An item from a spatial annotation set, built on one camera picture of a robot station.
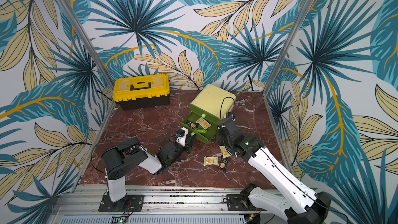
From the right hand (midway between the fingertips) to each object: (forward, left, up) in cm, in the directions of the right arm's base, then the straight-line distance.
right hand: (219, 134), depth 75 cm
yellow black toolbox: (+33, +45, -3) cm, 56 cm away
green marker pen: (+7, +9, -8) cm, 14 cm away
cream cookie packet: (-6, +4, -19) cm, 20 cm away
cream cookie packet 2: (-2, -5, -18) cm, 19 cm away
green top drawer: (+11, +5, 0) cm, 12 cm away
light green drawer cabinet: (+19, +2, +2) cm, 19 cm away
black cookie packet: (-8, -3, -20) cm, 21 cm away
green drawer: (+11, +7, -11) cm, 17 cm away
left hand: (+6, +13, -10) cm, 17 cm away
